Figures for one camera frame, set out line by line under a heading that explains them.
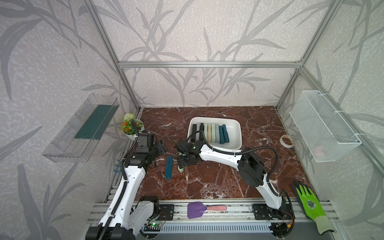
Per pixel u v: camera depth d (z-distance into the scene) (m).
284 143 0.99
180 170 0.86
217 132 1.02
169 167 0.89
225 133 1.02
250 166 0.54
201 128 1.06
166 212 0.74
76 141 0.63
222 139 0.99
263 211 0.73
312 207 0.74
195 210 0.73
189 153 0.66
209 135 1.01
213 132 1.02
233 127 1.07
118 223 0.38
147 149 0.58
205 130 1.03
